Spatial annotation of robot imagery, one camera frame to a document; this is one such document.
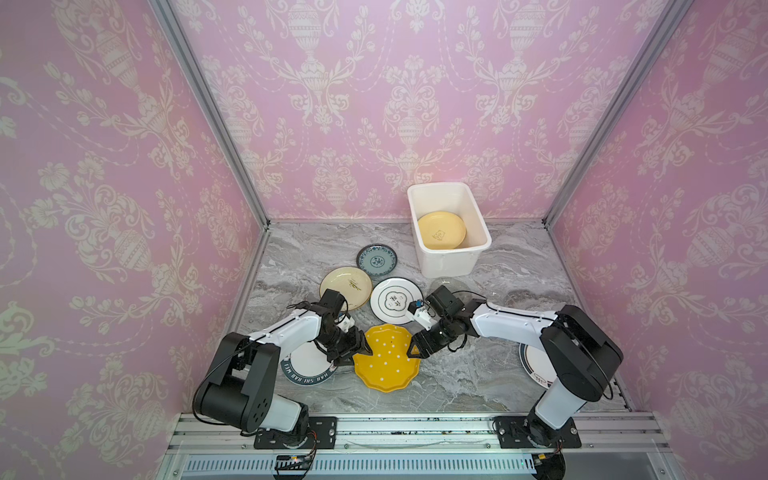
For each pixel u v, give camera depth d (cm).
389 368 85
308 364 85
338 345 74
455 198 113
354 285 101
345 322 85
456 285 101
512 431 73
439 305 73
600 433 76
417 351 78
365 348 81
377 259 109
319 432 74
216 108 88
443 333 75
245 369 48
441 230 114
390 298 99
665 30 70
